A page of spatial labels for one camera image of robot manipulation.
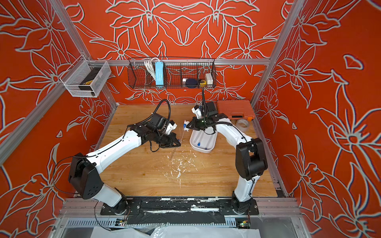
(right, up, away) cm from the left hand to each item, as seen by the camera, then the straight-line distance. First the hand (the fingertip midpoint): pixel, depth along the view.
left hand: (181, 144), depth 77 cm
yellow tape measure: (+14, +36, +18) cm, 42 cm away
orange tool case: (+43, +21, +39) cm, 62 cm away
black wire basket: (-7, +45, +22) cm, 50 cm away
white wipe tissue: (+3, +11, +10) cm, 15 cm away
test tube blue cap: (+15, -6, +16) cm, 22 cm away
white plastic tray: (+14, -2, +21) cm, 25 cm away
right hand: (+1, +9, +7) cm, 11 cm away
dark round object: (+6, +37, +19) cm, 42 cm away
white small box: (+17, +39, +15) cm, 45 cm away
